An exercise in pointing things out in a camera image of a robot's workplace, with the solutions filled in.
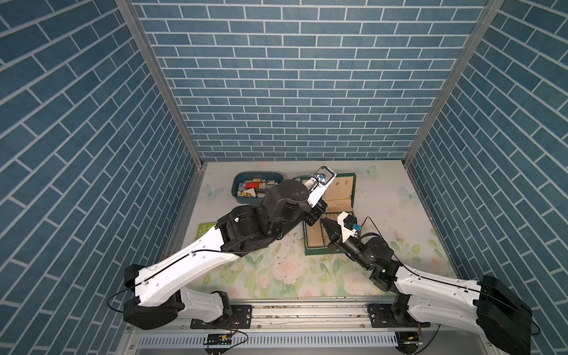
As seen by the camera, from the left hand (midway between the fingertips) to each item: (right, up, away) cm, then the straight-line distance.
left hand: (329, 190), depth 57 cm
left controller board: (-34, -50, +15) cm, 62 cm away
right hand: (+1, -10, +14) cm, 18 cm away
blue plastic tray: (-24, +3, +55) cm, 60 cm away
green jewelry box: (+11, -5, +37) cm, 38 cm away
